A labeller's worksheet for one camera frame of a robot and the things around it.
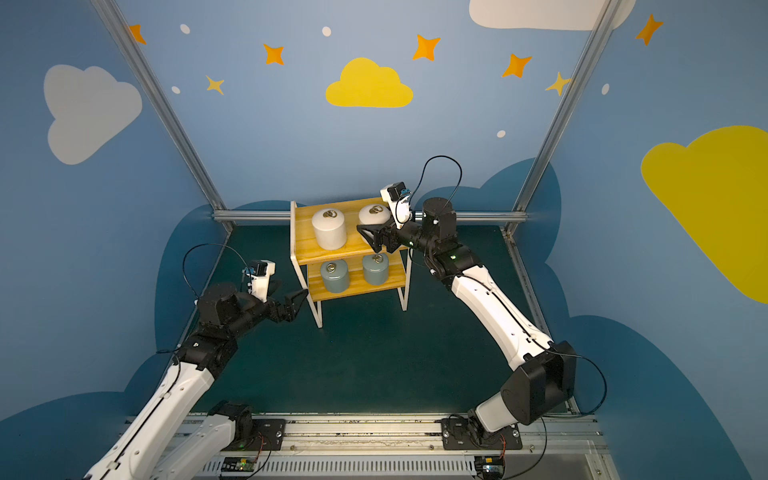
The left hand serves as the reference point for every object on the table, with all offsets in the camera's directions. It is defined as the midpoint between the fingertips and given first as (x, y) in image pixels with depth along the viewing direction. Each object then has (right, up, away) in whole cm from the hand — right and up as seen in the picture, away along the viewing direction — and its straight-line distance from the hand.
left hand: (292, 282), depth 76 cm
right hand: (+22, +17, -5) cm, 28 cm away
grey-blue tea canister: (+11, +2, +3) cm, 11 cm away
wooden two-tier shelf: (+11, +6, -5) cm, 14 cm away
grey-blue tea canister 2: (+21, +3, +5) cm, 22 cm away
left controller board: (-12, -44, -4) cm, 46 cm away
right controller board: (+50, -46, -3) cm, 68 cm away
